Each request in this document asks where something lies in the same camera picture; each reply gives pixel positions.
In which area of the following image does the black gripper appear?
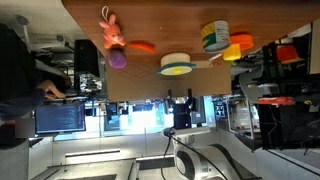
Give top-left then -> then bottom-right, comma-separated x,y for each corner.
167,88 -> 194,130

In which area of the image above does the white bowl with green stripe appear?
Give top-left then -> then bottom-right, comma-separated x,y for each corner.
157,52 -> 197,76

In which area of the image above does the white plastic spoon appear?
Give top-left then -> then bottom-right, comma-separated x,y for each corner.
208,52 -> 225,62

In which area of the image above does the orange toy carrot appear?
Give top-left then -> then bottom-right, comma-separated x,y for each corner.
127,41 -> 157,54

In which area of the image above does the yellow toy bell pepper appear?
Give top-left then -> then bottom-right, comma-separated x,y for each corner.
222,43 -> 242,62

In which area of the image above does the tin can green yellow label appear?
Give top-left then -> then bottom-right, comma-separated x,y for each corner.
200,20 -> 231,55

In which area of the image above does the purple ball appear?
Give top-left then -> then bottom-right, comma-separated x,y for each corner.
107,48 -> 128,70

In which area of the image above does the pink plush bunny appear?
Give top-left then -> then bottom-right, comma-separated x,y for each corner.
98,5 -> 127,50

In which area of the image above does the computer monitor showing code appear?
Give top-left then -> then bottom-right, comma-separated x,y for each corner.
34,103 -> 87,135

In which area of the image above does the seated person in dark shirt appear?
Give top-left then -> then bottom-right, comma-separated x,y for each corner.
0,23 -> 73,148

